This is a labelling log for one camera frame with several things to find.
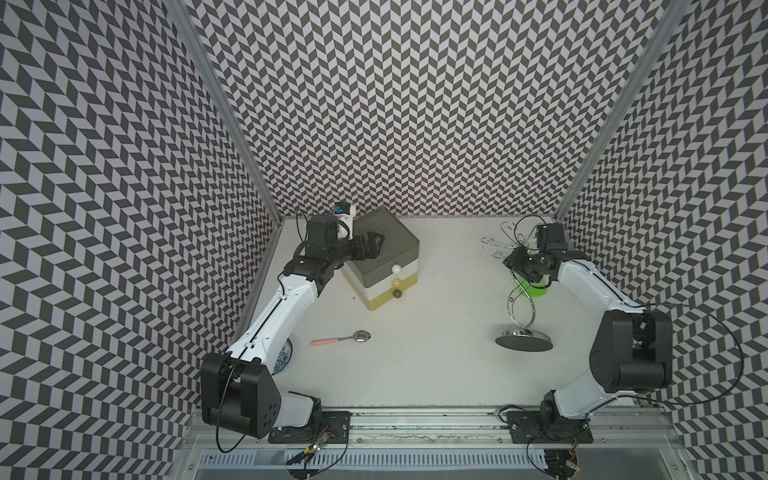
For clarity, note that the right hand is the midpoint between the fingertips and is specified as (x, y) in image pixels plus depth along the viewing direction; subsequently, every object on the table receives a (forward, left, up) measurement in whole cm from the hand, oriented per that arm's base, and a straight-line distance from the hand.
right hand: (509, 267), depth 91 cm
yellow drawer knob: (-5, +35, 0) cm, 35 cm away
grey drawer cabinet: (-5, +35, +7) cm, 36 cm away
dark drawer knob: (-5, +35, -7) cm, 36 cm away
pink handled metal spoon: (-17, +45, -11) cm, 50 cm away
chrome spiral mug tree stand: (-9, -4, -10) cm, 14 cm away
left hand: (0, +42, +14) cm, 44 cm away
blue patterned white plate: (-24, +66, -9) cm, 71 cm away
